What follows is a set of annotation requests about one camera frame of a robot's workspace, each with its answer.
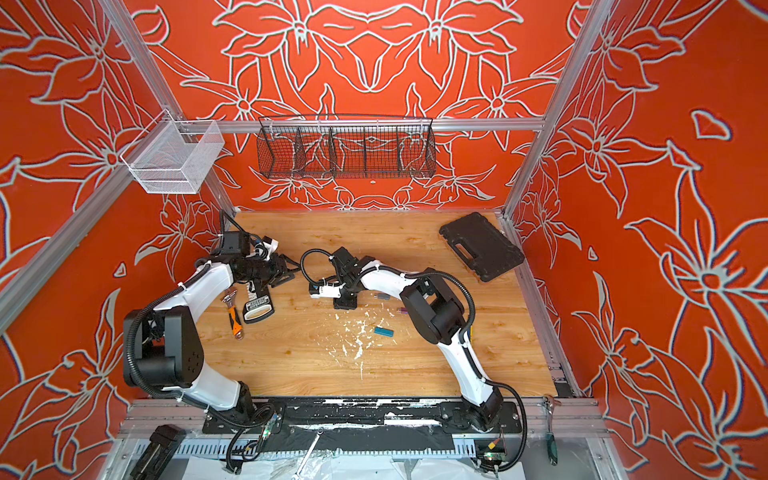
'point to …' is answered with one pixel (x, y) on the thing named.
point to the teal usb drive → (384, 331)
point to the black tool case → (484, 246)
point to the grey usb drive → (384, 296)
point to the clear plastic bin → (174, 156)
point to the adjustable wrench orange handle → (233, 314)
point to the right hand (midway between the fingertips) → (336, 294)
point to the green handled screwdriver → (552, 447)
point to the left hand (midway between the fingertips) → (298, 268)
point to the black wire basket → (346, 146)
